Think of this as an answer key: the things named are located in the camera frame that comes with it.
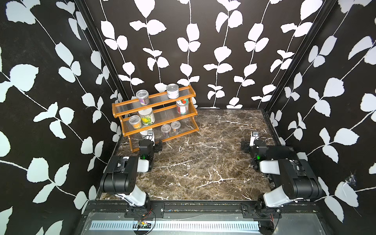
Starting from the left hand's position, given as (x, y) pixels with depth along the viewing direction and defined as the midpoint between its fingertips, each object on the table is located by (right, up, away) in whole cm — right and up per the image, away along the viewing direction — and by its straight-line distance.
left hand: (152, 136), depth 95 cm
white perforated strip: (+19, -41, -25) cm, 51 cm away
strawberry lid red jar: (+20, +20, -2) cm, 28 cm away
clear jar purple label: (-1, +25, -15) cm, 29 cm away
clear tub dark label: (+15, +7, +6) cm, 18 cm away
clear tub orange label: (-7, +10, -9) cm, 16 cm away
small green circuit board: (+2, -41, -24) cm, 48 cm away
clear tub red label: (+8, +5, +3) cm, 10 cm away
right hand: (+65, 0, 0) cm, 65 cm away
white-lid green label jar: (0, +13, -9) cm, 16 cm away
